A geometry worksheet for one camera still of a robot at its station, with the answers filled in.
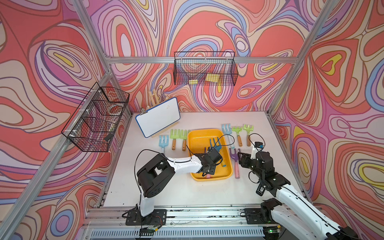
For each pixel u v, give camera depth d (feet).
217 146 3.37
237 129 3.56
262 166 1.99
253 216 2.41
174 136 3.46
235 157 3.03
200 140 3.32
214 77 2.95
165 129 3.53
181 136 3.47
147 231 2.32
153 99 2.99
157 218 2.38
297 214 1.61
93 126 2.66
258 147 2.31
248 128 3.56
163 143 3.33
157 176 1.58
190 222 2.40
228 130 3.57
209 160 2.26
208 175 2.77
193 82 2.70
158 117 2.84
